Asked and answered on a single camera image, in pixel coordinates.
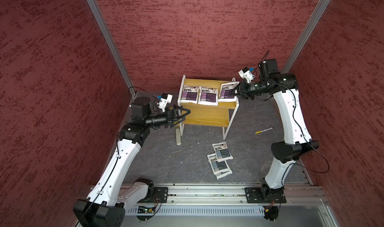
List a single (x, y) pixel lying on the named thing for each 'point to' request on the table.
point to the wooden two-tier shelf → (219, 116)
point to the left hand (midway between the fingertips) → (186, 119)
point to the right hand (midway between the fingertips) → (230, 96)
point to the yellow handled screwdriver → (258, 132)
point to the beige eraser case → (178, 136)
